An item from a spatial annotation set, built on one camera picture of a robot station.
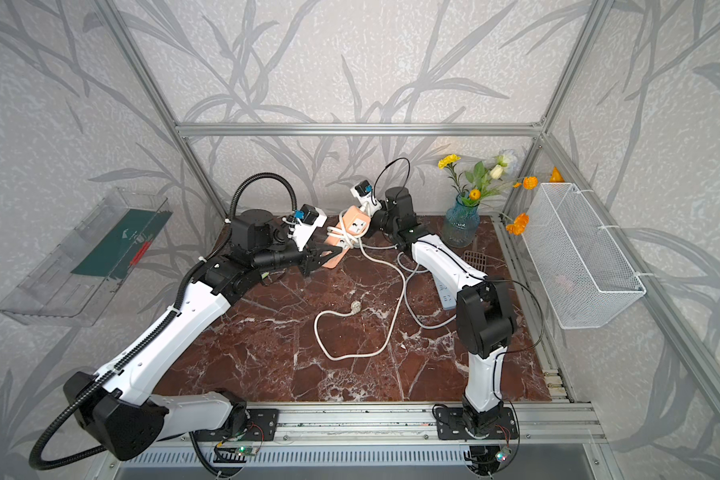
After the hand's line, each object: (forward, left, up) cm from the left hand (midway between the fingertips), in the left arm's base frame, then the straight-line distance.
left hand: (337, 246), depth 68 cm
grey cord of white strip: (+15, -22, -32) cm, 42 cm away
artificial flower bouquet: (+33, -42, -7) cm, 54 cm away
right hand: (+20, -2, -7) cm, 21 cm away
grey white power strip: (+5, -32, -30) cm, 44 cm away
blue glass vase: (+28, -38, -21) cm, 52 cm away
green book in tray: (+1, +50, -2) cm, 50 cm away
